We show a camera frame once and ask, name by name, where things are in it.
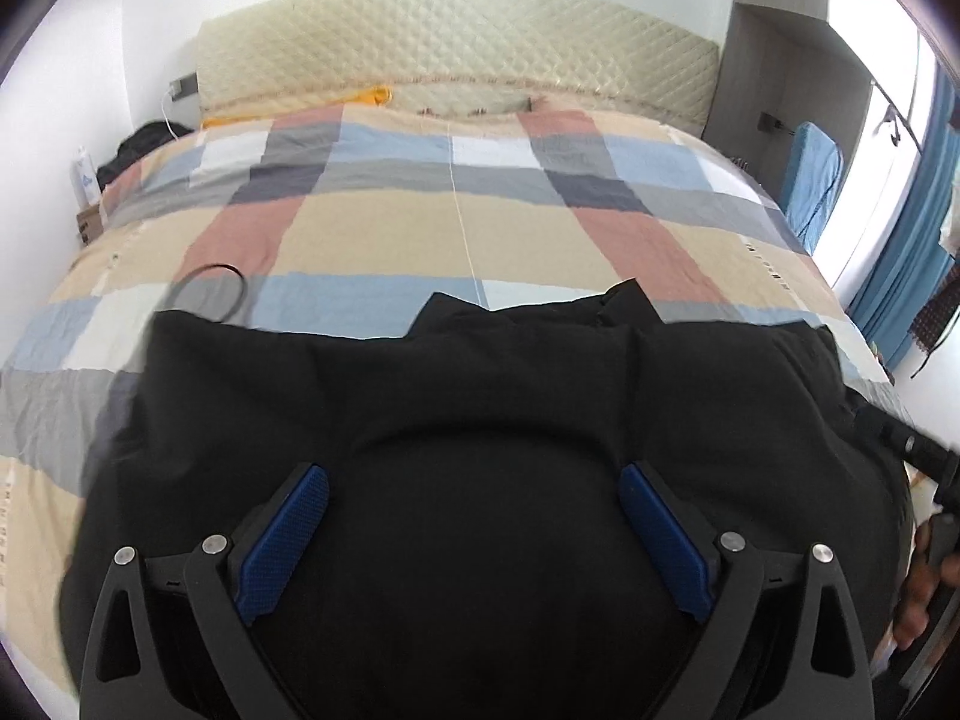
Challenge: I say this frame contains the black puffer jacket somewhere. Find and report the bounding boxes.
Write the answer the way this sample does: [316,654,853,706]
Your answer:
[59,283,911,718]

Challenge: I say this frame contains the black clothes on nightstand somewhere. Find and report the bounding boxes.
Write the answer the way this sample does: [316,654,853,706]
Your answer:
[96,121,194,190]

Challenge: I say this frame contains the person right hand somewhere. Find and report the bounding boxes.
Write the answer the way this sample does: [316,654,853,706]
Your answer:
[892,522,939,650]

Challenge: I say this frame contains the blue curtain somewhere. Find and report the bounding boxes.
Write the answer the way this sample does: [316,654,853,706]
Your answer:
[848,68,958,369]

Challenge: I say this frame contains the brown checked hanging scarf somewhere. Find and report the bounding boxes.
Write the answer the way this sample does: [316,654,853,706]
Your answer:
[910,262,960,353]

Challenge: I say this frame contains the plaid patchwork bed quilt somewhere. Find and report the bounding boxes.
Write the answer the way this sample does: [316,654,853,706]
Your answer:
[2,104,901,718]

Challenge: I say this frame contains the wooden nightstand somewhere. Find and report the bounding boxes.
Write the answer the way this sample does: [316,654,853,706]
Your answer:
[75,203,104,247]

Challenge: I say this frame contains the white spray bottle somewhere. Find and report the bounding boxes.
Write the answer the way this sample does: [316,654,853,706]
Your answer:
[71,146,101,208]

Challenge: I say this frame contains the yellow cloth at headboard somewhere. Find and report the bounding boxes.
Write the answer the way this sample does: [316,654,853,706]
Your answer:
[200,85,394,130]

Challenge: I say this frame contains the grey white wardrobe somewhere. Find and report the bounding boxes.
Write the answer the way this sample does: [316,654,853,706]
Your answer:
[700,0,947,301]

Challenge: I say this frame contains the floral pillow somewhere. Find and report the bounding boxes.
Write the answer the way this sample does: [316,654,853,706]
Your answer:
[389,83,530,119]

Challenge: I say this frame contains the cream quilted headboard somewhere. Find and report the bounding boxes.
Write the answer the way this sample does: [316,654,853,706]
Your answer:
[195,0,721,133]

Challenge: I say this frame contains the black cable on bed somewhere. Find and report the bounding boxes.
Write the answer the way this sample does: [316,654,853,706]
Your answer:
[166,262,249,325]

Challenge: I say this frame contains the wall power socket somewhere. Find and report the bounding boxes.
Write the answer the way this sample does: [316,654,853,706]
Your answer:
[169,73,199,103]

